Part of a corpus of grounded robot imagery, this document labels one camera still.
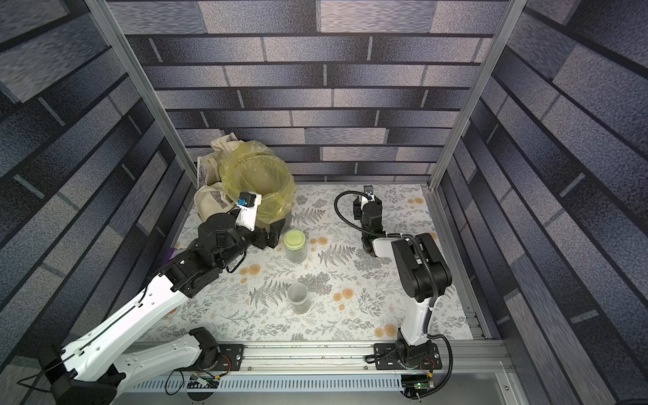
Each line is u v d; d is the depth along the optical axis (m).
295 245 0.84
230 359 0.73
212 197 0.98
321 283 0.90
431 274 0.46
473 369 0.76
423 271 0.46
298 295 0.83
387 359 0.73
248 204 0.56
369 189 0.83
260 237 0.60
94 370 0.40
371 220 0.75
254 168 0.96
